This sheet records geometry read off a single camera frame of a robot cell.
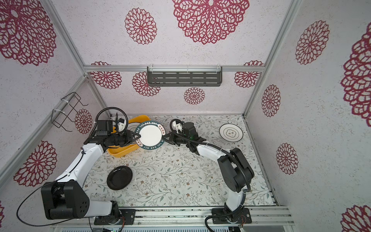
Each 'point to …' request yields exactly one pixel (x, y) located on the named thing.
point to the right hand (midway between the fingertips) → (161, 135)
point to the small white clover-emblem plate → (231, 132)
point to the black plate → (119, 177)
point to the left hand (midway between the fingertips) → (139, 138)
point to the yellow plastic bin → (115, 152)
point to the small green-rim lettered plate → (151, 133)
